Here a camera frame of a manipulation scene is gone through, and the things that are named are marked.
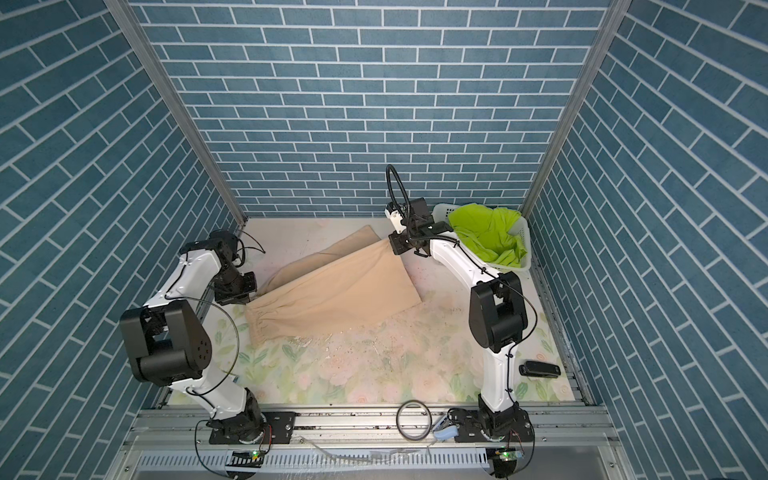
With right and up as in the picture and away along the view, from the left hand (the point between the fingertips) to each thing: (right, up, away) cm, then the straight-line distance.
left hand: (249, 297), depth 87 cm
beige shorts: (+24, +4, +3) cm, 24 cm away
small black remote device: (+85, -21, -2) cm, 87 cm away
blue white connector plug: (+56, -30, -15) cm, 65 cm away
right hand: (+42, +19, +7) cm, 47 cm away
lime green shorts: (+78, +21, +25) cm, 85 cm away
